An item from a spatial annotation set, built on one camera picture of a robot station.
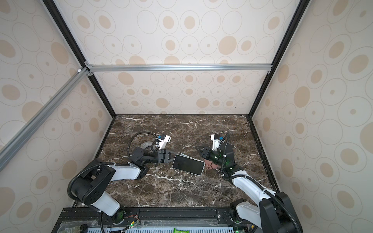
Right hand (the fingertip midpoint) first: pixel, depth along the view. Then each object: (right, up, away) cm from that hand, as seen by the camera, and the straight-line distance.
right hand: (202, 147), depth 81 cm
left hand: (-11, -4, -13) cm, 18 cm away
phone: (-8, -7, -12) cm, 16 cm away
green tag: (-13, -38, -12) cm, 42 cm away
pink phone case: (+3, -8, -8) cm, 12 cm away
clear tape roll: (-37, 0, +19) cm, 42 cm away
